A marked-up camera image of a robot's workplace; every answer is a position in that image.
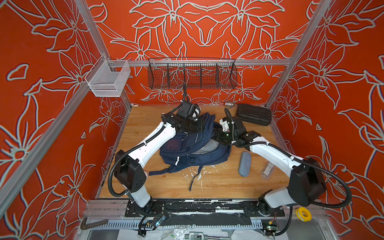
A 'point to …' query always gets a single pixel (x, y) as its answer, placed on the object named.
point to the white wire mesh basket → (106, 78)
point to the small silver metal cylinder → (229, 104)
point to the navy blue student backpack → (195, 149)
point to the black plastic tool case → (258, 115)
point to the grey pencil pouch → (245, 163)
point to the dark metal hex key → (83, 225)
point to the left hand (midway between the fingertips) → (205, 125)
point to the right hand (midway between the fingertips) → (208, 136)
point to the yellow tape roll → (303, 214)
